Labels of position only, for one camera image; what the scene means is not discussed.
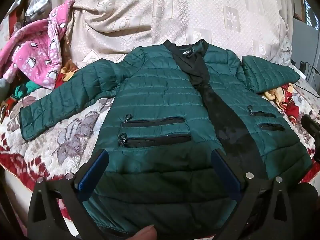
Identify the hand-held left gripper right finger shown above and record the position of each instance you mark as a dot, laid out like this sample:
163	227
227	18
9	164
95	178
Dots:
225	175

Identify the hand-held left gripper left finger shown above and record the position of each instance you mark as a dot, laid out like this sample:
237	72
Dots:
93	170

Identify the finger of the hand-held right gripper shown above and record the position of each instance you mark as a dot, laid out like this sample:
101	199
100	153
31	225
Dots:
310	127

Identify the green quilted jacket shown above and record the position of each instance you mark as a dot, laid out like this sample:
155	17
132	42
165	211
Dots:
155	92

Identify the person's left hand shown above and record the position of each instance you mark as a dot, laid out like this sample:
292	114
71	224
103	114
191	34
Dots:
146	233

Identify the red yellow patterned cloth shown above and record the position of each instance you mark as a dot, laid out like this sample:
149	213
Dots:
282	95
66	72

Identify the red white floral blanket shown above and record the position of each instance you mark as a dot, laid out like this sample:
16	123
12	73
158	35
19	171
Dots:
62	135

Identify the light floral bedsheet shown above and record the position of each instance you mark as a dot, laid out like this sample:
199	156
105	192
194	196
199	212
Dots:
285	51

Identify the green cloth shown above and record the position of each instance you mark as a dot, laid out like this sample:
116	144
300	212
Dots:
25	87

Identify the small red brown object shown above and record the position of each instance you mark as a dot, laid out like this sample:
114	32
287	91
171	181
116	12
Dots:
5	106

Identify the window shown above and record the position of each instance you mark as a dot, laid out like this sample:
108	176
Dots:
310	12

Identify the grey cloth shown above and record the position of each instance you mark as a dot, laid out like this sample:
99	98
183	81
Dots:
3	85

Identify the pink penguin print garment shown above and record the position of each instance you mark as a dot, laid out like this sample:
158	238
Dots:
37	47

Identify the beige embossed bed cover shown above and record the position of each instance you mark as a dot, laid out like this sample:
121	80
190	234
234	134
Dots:
175	10

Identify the clear plastic bag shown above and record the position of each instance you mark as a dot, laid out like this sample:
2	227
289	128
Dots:
37	5

